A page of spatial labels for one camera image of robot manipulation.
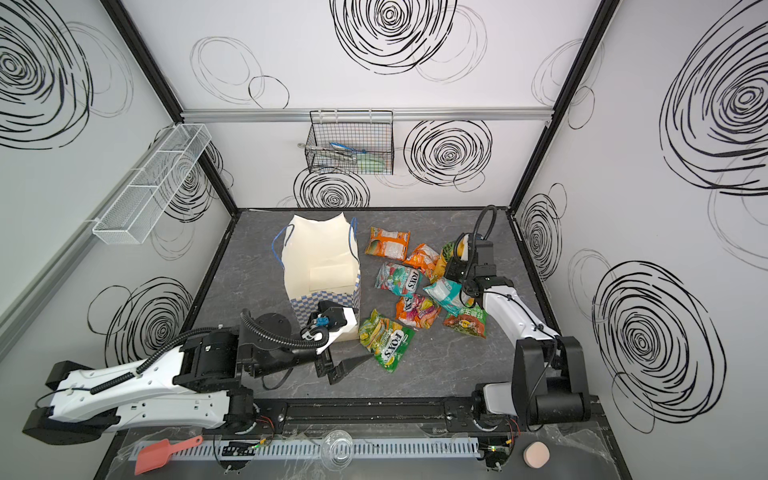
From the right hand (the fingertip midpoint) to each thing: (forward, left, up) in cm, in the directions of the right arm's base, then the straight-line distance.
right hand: (446, 262), depth 89 cm
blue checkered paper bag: (+6, +40, -9) cm, 42 cm away
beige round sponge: (-46, -18, -13) cm, 51 cm away
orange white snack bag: (+14, +18, -9) cm, 24 cm away
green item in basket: (+21, +23, +21) cm, 37 cm away
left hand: (-30, +21, +18) cm, 41 cm away
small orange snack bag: (+6, +4, -8) cm, 11 cm away
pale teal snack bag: (-9, 0, -4) cm, 9 cm away
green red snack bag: (-14, -6, -9) cm, 18 cm away
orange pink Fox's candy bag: (-12, +9, -9) cm, 17 cm away
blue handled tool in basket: (+28, +33, +22) cm, 49 cm away
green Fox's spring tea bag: (-20, +18, -9) cm, 29 cm away
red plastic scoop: (-48, +71, -11) cm, 86 cm away
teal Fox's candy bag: (-1, +14, -8) cm, 16 cm away
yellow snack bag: (0, +1, -1) cm, 2 cm away
